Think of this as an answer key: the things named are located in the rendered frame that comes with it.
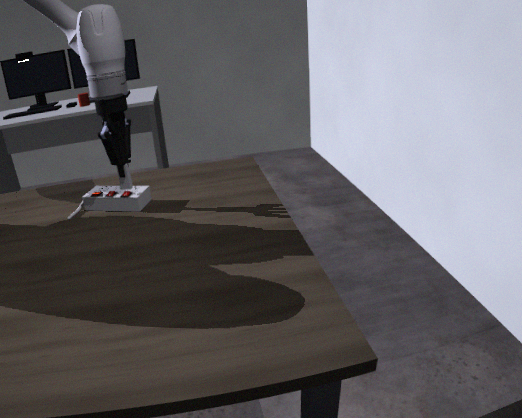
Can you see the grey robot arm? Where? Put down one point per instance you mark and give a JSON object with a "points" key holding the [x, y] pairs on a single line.
{"points": [[100, 42]]}

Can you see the white power strip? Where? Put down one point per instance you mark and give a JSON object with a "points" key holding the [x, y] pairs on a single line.
{"points": [[112, 198]]}

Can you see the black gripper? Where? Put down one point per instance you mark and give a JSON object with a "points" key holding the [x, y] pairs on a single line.
{"points": [[110, 122]]}

